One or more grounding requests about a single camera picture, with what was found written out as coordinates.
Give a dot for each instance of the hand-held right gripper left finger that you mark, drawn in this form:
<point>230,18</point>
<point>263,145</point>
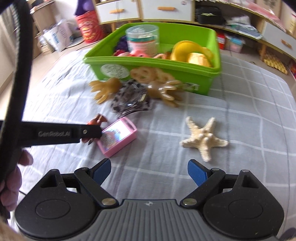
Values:
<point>103,170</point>

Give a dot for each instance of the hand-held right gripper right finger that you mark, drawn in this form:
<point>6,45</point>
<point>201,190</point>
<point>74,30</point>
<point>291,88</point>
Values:
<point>196,171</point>

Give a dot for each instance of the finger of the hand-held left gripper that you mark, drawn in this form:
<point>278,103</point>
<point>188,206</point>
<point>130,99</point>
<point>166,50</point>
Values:
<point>57,134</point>

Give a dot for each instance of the small pink box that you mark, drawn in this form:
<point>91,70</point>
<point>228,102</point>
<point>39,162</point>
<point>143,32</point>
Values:
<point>115,136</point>

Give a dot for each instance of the brown figurine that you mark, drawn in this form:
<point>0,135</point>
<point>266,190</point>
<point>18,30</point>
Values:
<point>98,119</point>

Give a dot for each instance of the green plastic bin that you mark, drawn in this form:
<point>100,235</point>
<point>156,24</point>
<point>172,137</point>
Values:
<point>203,78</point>

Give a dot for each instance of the purple grape toy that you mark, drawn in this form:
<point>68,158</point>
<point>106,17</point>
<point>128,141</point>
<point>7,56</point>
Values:
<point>121,44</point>

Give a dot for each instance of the clear cotton swab jar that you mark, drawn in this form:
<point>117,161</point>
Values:
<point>143,41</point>

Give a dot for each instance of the person's left hand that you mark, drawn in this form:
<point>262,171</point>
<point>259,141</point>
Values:
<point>12,187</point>

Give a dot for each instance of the white starfish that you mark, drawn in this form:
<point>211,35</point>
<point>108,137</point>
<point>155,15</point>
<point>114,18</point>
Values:
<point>203,139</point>

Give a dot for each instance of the white shopping bag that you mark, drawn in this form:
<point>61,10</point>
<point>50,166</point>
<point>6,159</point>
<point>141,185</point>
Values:
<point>57,34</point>

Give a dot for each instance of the red printed bucket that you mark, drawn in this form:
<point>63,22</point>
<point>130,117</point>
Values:
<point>90,26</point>

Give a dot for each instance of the purple plush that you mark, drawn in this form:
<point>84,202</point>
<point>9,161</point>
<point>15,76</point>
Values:
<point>84,7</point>

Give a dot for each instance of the leopard print hair clip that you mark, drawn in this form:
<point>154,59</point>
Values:
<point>129,97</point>

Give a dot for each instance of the grey checked cloth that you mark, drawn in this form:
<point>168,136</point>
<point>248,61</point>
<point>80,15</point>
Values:
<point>242,92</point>

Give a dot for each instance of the wooden cabinet with white drawers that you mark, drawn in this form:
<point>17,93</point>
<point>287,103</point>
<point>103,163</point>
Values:
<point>143,9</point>

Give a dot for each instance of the clear box with pink contents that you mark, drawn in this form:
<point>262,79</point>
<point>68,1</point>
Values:
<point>235,44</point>

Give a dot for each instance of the yellow zigzag toy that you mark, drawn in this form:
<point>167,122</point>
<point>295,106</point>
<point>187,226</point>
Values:
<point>276,63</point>

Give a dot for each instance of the folded white clothes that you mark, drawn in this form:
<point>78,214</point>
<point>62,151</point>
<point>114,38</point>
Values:
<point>242,26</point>

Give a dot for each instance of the black case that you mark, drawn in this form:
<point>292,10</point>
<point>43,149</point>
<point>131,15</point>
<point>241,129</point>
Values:
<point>209,15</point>

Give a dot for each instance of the long low wooden cabinet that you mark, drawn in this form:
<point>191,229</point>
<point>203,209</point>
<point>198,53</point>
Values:
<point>275,34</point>

